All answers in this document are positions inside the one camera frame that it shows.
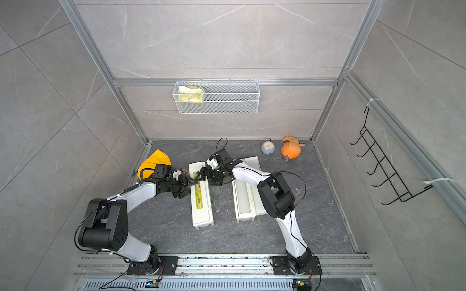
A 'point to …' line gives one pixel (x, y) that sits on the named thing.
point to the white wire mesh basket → (216, 97)
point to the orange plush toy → (292, 148)
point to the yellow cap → (157, 157)
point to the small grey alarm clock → (267, 147)
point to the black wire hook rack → (402, 193)
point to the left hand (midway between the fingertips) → (196, 183)
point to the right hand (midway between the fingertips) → (202, 181)
